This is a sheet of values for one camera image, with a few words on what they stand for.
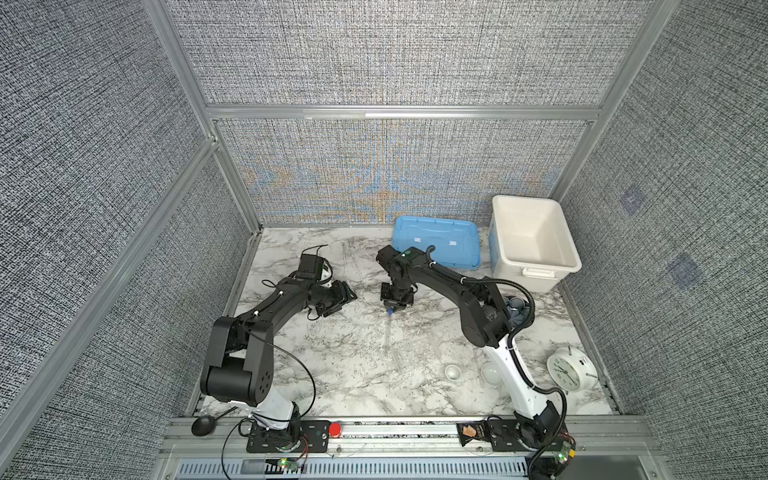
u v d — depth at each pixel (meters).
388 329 0.92
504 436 0.73
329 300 0.80
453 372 0.83
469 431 0.73
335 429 0.76
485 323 0.61
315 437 0.73
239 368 0.45
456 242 1.14
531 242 1.18
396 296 0.86
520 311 0.93
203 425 0.74
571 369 0.75
